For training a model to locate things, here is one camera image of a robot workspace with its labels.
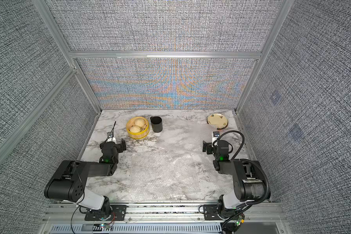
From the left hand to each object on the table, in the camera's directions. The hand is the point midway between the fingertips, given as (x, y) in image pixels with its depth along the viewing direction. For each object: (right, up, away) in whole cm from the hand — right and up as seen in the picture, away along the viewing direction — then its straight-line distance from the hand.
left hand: (116, 138), depth 92 cm
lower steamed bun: (+10, +5, +8) cm, 14 cm away
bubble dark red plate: (+58, -26, -10) cm, 64 cm away
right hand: (+61, +1, +1) cm, 61 cm away
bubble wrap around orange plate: (+46, +2, +13) cm, 47 cm away
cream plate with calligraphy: (+70, +12, +18) cm, 73 cm away
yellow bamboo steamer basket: (+16, +5, +10) cm, 20 cm away
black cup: (+25, +9, +8) cm, 28 cm away
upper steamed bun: (+12, +11, +12) cm, 20 cm away
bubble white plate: (+35, -21, -6) cm, 41 cm away
